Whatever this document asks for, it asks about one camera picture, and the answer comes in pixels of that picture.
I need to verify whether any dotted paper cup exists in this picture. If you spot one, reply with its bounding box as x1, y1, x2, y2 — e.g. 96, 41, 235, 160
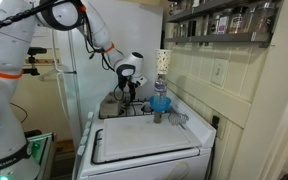
155, 48, 173, 76

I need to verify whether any wooden wall rail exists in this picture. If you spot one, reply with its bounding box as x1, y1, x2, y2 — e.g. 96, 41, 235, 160
23, 58, 61, 66

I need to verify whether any black stereo camera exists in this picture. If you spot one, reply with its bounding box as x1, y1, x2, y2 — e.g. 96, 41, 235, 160
27, 47, 48, 56

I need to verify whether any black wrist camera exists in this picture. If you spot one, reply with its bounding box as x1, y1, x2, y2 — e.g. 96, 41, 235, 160
117, 73, 127, 90

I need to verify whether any large glass storage jar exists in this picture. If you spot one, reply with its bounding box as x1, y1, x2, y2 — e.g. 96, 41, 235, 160
250, 1, 276, 33

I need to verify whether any wall power outlet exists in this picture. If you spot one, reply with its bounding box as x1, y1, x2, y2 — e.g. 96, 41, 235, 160
216, 112, 229, 141

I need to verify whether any clear plastic water bottle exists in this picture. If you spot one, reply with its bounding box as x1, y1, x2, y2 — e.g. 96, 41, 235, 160
153, 74, 168, 99

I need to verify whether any cream wall switch plate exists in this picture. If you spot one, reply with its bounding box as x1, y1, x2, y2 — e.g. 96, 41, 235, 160
210, 58, 229, 87

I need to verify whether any black power cord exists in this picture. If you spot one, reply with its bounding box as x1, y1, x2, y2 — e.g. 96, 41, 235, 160
206, 114, 221, 180

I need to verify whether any brown filled glass jar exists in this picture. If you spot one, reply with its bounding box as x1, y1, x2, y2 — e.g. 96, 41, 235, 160
229, 6, 252, 34

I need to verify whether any white gas stove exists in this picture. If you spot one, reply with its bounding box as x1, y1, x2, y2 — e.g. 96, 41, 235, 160
72, 96, 217, 180

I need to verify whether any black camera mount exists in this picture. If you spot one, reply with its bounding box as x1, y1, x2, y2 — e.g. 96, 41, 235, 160
22, 54, 41, 77

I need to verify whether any metal wire whisk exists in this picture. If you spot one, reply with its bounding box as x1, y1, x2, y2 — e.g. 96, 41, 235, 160
167, 111, 190, 127

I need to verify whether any grey metal robot stand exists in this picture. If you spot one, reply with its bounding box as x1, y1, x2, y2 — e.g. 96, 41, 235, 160
23, 130, 57, 180

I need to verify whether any white refrigerator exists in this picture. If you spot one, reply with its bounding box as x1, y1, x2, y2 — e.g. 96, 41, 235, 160
55, 0, 164, 141

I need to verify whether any blue plastic bowl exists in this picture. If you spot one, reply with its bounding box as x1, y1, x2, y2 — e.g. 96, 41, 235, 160
149, 95, 172, 113

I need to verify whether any white plastic cutting board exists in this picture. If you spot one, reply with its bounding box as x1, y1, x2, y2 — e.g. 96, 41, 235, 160
102, 114, 202, 163

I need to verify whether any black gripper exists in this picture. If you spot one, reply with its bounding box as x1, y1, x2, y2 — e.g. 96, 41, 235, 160
125, 75, 139, 101

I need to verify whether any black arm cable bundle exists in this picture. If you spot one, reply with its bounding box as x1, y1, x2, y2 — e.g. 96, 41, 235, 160
0, 0, 127, 101

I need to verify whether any steel spice rack shelf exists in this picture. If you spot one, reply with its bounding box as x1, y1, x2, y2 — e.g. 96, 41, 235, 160
166, 0, 252, 24
163, 31, 274, 48

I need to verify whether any wooden block with two holes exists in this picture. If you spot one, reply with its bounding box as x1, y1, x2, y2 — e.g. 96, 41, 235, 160
98, 91, 124, 119

